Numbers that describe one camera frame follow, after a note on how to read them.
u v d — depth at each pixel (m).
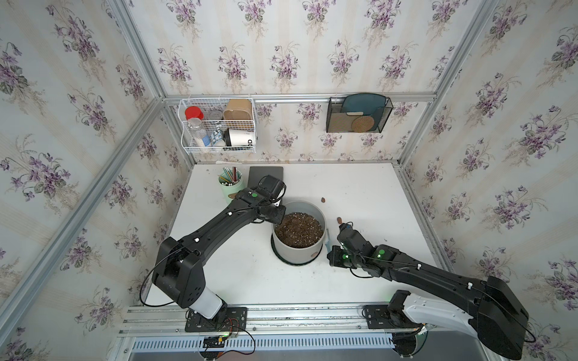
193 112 0.91
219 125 0.93
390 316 0.65
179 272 0.41
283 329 0.73
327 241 0.84
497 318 0.40
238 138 0.94
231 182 0.91
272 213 0.69
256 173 1.11
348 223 0.76
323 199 1.04
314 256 0.83
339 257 0.71
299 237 0.82
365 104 0.91
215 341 0.70
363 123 0.98
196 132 0.90
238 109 0.88
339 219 0.98
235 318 0.73
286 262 0.84
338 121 0.96
